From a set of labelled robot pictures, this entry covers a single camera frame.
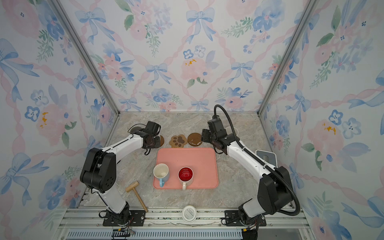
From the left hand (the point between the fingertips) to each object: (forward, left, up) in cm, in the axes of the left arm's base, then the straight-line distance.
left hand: (156, 142), depth 95 cm
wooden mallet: (-28, +11, -5) cm, 30 cm away
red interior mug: (-19, -19, -5) cm, 28 cm away
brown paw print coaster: (+5, -13, -6) cm, 15 cm away
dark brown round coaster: (+7, -25, -6) cm, 26 cm away
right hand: (-1, -32, +11) cm, 34 cm away
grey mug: (+7, +14, +5) cm, 16 cm away
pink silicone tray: (-10, -30, -6) cm, 32 cm away
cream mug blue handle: (-18, -5, -3) cm, 19 cm away
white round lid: (-40, -22, 0) cm, 46 cm away
